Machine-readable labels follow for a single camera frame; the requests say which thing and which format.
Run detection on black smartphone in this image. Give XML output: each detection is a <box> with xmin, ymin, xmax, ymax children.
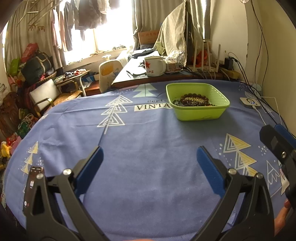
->
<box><xmin>23</xmin><ymin>166</ymin><xmax>45</xmax><ymax>216</ymax></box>

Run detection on white yellow chair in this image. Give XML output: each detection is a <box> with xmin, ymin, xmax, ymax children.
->
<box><xmin>99</xmin><ymin>60</ymin><xmax>123</xmax><ymax>93</ymax></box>

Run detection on black wall cables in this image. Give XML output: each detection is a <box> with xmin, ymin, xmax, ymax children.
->
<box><xmin>227</xmin><ymin>0</ymin><xmax>290</xmax><ymax>130</ymax></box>

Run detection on wooden armchair white cushion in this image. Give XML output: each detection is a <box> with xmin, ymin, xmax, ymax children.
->
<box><xmin>29</xmin><ymin>79</ymin><xmax>82</xmax><ymax>118</ymax></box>

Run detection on dark wooden desk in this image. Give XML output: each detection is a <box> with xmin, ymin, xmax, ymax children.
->
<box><xmin>111</xmin><ymin>56</ymin><xmax>231</xmax><ymax>89</ymax></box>

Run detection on blue patterned tablecloth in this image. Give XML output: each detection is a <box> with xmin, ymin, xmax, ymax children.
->
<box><xmin>2</xmin><ymin>80</ymin><xmax>287</xmax><ymax>240</ymax></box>

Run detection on white charger cable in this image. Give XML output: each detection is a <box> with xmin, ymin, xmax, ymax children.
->
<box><xmin>252</xmin><ymin>105</ymin><xmax>269</xmax><ymax>127</ymax></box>

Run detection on dark green duffel bag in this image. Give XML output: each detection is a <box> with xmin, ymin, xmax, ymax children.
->
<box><xmin>21</xmin><ymin>52</ymin><xmax>53</xmax><ymax>85</ymax></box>

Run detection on black power adapter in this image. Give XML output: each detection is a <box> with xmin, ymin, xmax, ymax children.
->
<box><xmin>223</xmin><ymin>57</ymin><xmax>234</xmax><ymax>70</ymax></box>

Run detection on covered computer monitor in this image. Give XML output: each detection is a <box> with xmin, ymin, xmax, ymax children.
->
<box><xmin>153</xmin><ymin>1</ymin><xmax>204</xmax><ymax>63</ymax></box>

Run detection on cardboard box on sill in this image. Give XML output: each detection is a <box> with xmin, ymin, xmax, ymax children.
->
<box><xmin>138</xmin><ymin>30</ymin><xmax>159</xmax><ymax>49</ymax></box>

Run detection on person's right hand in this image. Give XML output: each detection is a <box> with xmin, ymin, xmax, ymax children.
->
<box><xmin>274</xmin><ymin>199</ymin><xmax>291</xmax><ymax>235</ymax></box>

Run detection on brown bead bracelets pile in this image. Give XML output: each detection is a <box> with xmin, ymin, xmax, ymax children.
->
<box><xmin>172</xmin><ymin>93</ymin><xmax>216</xmax><ymax>107</ymax></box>

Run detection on white enamel mug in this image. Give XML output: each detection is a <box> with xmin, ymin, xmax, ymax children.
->
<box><xmin>144</xmin><ymin>56</ymin><xmax>166</xmax><ymax>77</ymax></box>

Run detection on grey curtain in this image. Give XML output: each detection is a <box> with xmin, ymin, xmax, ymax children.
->
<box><xmin>132</xmin><ymin>0</ymin><xmax>211</xmax><ymax>49</ymax></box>

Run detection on green plastic basket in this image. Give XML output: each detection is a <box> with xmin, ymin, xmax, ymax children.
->
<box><xmin>166</xmin><ymin>82</ymin><xmax>230</xmax><ymax>121</ymax></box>

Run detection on hanging dark clothes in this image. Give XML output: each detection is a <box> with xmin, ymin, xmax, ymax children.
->
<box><xmin>52</xmin><ymin>1</ymin><xmax>119</xmax><ymax>52</ymax></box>

